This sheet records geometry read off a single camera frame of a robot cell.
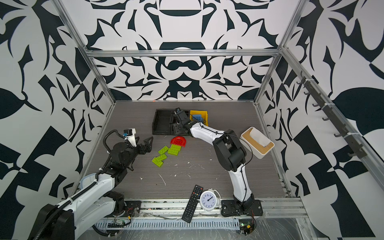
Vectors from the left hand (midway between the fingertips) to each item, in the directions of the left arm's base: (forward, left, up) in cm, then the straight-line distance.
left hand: (145, 135), depth 82 cm
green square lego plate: (-1, -15, -15) cm, 21 cm away
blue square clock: (-19, +31, -13) cm, 38 cm away
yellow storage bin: (+22, -35, -11) cm, 42 cm away
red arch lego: (+4, -17, -14) cm, 23 cm away
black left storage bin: (+19, -5, -16) cm, 25 cm away
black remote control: (-35, -23, -14) cm, 44 cm away
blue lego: (+21, -31, -11) cm, 39 cm away
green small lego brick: (-1, -8, -16) cm, 18 cm away
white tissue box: (0, -65, -12) cm, 66 cm away
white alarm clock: (-30, -33, -14) cm, 47 cm away
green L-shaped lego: (-9, -6, -14) cm, 17 cm away
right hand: (+12, -17, -8) cm, 23 cm away
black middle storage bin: (+17, -13, -9) cm, 23 cm away
